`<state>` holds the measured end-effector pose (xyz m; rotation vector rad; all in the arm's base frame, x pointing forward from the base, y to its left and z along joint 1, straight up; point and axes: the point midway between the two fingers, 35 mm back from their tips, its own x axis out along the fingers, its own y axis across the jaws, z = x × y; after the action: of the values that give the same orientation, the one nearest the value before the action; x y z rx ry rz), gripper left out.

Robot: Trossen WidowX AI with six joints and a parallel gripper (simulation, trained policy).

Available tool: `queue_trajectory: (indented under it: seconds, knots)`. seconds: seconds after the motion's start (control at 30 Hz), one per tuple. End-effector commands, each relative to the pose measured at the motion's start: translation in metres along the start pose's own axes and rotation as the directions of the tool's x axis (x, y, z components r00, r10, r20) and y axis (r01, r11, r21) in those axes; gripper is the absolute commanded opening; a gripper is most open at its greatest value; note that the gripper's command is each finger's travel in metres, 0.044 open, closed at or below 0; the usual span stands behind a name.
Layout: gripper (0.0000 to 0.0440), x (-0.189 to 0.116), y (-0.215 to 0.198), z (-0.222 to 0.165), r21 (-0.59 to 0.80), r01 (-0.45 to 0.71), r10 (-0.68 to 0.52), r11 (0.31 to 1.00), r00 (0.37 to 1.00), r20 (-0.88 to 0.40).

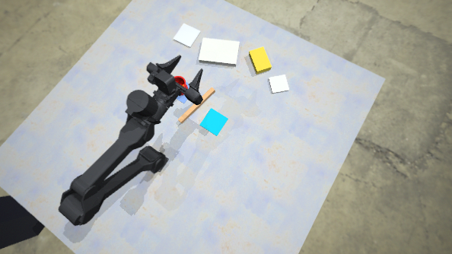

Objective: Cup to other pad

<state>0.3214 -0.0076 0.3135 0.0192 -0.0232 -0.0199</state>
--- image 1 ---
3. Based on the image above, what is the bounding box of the red cup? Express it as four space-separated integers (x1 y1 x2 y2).
175 76 188 89

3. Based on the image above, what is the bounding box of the light wooden beam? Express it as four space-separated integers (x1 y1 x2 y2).
178 87 215 123

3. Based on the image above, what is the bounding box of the white flat square pad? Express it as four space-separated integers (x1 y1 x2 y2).
174 24 201 48

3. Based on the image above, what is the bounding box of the white square tile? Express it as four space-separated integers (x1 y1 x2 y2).
269 75 289 94

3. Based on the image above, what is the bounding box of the yellow rectangular block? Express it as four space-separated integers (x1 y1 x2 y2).
249 47 272 74

